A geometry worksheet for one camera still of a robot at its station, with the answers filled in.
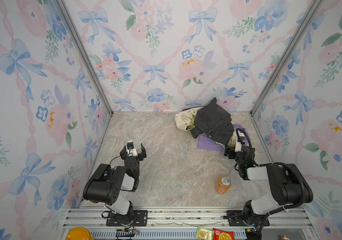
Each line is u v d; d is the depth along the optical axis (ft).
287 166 1.57
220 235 2.26
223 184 2.45
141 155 2.68
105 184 1.50
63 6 2.26
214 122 3.26
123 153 2.62
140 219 2.43
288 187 1.47
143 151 2.75
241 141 2.61
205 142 3.39
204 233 2.26
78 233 2.05
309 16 2.35
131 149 2.45
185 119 3.52
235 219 2.40
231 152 2.77
